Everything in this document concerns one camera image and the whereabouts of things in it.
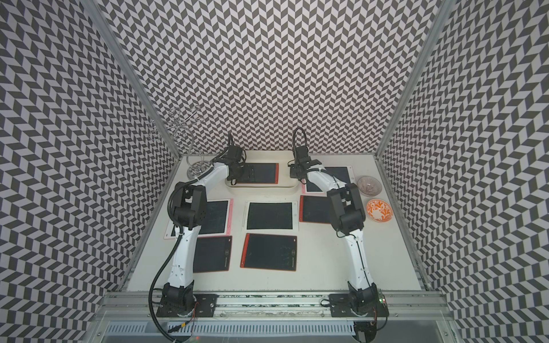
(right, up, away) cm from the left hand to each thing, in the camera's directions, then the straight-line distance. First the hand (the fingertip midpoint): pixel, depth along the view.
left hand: (245, 174), depth 108 cm
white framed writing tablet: (+14, -19, -12) cm, 26 cm away
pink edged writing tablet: (-9, -21, -16) cm, 28 cm away
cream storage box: (+19, +9, +8) cm, 22 cm away
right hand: (+27, +1, -4) cm, 27 cm away
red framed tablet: (+8, +1, -8) cm, 12 cm away
